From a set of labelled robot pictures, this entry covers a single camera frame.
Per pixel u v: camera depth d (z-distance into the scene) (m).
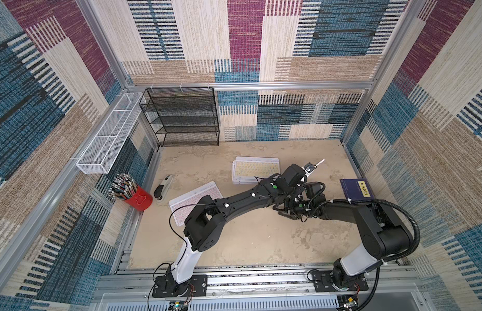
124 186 0.81
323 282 0.73
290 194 0.76
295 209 0.82
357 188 0.99
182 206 0.47
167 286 0.64
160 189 0.97
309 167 0.71
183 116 1.09
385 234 0.46
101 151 0.73
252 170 1.05
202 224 0.50
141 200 0.88
